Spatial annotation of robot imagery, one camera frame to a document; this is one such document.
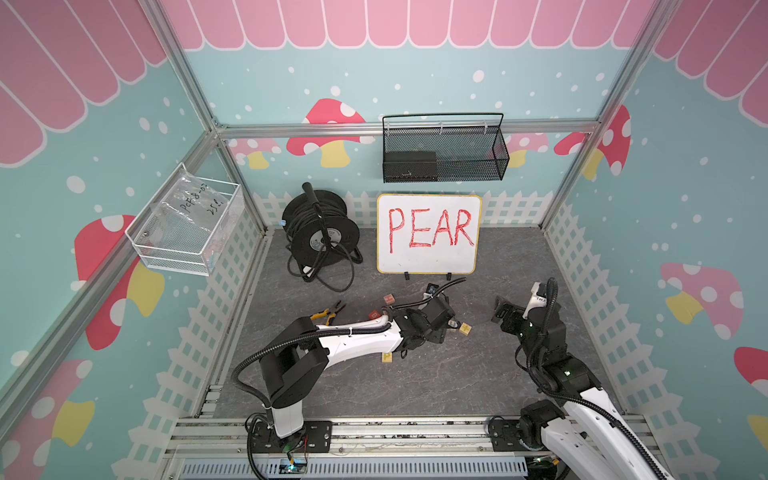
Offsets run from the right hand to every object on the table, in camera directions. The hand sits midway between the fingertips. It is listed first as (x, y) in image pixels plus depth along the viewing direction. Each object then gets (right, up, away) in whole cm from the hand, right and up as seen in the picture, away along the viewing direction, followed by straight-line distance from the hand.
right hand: (511, 301), depth 78 cm
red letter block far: (-32, -2, +21) cm, 39 cm away
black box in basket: (-26, +39, +11) cm, 48 cm away
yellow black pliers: (-51, -7, +16) cm, 54 cm away
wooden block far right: (-9, -10, +14) cm, 19 cm away
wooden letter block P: (-33, -18, +8) cm, 38 cm away
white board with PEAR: (-19, +19, +21) cm, 35 cm away
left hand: (-20, -8, +8) cm, 23 cm away
